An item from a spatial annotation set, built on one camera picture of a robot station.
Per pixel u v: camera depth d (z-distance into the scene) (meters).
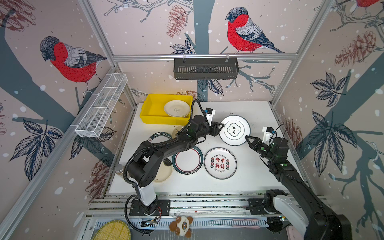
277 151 0.61
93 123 0.70
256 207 0.73
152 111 1.17
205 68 1.04
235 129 0.84
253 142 0.74
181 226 0.66
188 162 0.88
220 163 0.88
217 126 0.75
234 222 0.70
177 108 1.14
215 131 0.74
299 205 0.49
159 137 1.00
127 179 0.45
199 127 0.67
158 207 0.73
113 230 0.67
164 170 0.86
